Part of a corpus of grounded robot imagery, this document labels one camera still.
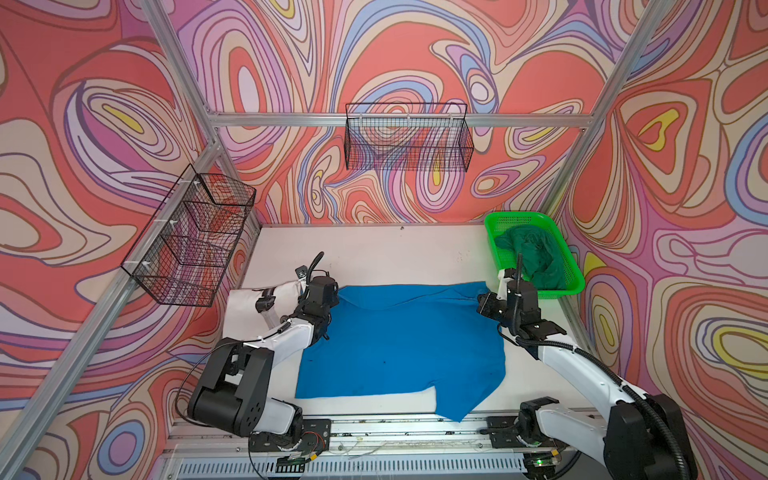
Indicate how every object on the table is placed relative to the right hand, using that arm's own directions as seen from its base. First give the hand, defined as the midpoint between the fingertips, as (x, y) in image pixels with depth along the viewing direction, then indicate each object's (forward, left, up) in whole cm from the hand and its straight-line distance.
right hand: (481, 301), depth 87 cm
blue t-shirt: (-6, +13, -10) cm, 18 cm away
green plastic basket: (+25, -18, -11) cm, 33 cm away
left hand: (+8, +46, -1) cm, 47 cm away
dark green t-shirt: (+19, -27, -5) cm, 33 cm away
